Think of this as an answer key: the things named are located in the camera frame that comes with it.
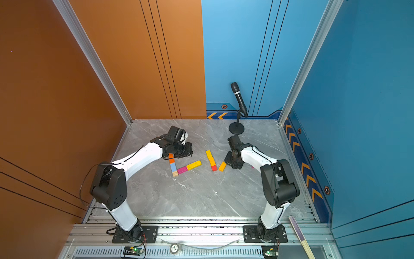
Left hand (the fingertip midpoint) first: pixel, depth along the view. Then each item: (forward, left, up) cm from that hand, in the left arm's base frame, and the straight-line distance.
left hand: (195, 149), depth 89 cm
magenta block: (-7, +8, -11) cm, 16 cm away
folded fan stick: (-41, -51, -11) cm, 66 cm away
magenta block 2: (-22, -25, +21) cm, 39 cm away
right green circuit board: (-45, -36, -14) cm, 59 cm away
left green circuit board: (-45, +25, -13) cm, 53 cm away
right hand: (-3, -19, -9) cm, 21 cm away
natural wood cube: (-9, +12, -11) cm, 19 cm away
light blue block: (-5, +14, -11) cm, 18 cm away
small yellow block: (+2, -9, -11) cm, 14 cm away
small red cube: (-5, -11, -11) cm, 16 cm away
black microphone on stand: (+26, -27, -11) cm, 39 cm away
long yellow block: (-3, +1, -12) cm, 12 cm away
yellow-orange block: (-4, -15, -12) cm, 20 cm away
